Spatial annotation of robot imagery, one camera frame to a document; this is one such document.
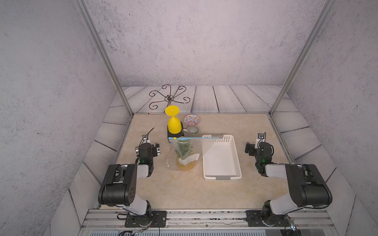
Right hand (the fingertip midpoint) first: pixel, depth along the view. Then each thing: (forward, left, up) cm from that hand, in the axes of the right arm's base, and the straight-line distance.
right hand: (257, 142), depth 93 cm
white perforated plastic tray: (-5, +22, -11) cm, 25 cm away
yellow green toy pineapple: (-15, +44, +16) cm, 49 cm away
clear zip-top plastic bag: (-1, +35, -2) cm, 35 cm away
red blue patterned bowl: (+24, +42, -6) cm, 49 cm away
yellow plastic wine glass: (+2, +51, +14) cm, 53 cm away
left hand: (-1, +68, 0) cm, 68 cm away
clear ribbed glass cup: (+13, +41, -6) cm, 43 cm away
